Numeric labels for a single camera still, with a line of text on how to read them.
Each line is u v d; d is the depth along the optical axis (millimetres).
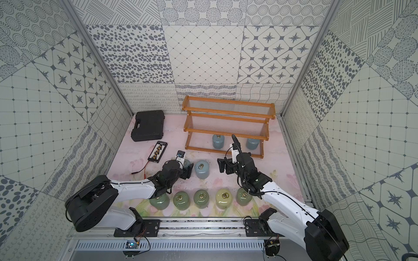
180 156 768
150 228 747
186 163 863
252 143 954
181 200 748
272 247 731
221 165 734
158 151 987
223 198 747
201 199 748
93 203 436
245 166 595
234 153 730
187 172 807
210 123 1115
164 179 674
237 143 603
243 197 758
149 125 1104
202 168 842
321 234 394
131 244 715
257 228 731
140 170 929
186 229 761
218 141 961
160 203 745
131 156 1003
